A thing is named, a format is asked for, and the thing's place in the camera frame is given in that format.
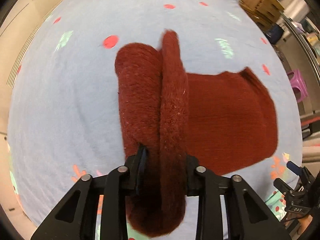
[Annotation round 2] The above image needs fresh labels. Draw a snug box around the dark red knit sweater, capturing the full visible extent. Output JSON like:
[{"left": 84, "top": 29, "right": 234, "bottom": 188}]
[{"left": 114, "top": 30, "right": 278, "bottom": 237}]

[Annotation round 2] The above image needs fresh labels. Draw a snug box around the person's right hand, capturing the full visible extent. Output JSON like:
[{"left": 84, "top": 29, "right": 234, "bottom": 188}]
[{"left": 297, "top": 215, "right": 313, "bottom": 235}]

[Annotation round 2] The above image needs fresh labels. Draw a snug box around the purple plastic stool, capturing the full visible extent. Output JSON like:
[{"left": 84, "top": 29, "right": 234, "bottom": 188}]
[{"left": 287, "top": 69, "right": 309, "bottom": 103}]

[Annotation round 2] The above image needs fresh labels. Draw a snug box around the blue patterned bed sheet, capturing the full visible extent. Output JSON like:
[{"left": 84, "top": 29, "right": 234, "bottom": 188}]
[{"left": 8, "top": 0, "right": 302, "bottom": 239}]

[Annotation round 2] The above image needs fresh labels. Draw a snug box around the grey desk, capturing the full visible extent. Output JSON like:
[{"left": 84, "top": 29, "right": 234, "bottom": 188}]
[{"left": 280, "top": 13, "right": 319, "bottom": 84}]

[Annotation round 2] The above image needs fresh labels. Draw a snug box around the dark blue hanging bag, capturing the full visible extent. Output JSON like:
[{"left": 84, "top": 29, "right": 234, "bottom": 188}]
[{"left": 264, "top": 24, "right": 284, "bottom": 45}]

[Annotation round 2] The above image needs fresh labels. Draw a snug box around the wooden drawer cabinet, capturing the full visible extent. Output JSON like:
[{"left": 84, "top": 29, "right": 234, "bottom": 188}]
[{"left": 240, "top": 0, "right": 284, "bottom": 31}]

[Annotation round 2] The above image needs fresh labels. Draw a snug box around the white wardrobe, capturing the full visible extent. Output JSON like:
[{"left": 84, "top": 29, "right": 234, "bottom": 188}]
[{"left": 0, "top": 0, "right": 83, "bottom": 136}]

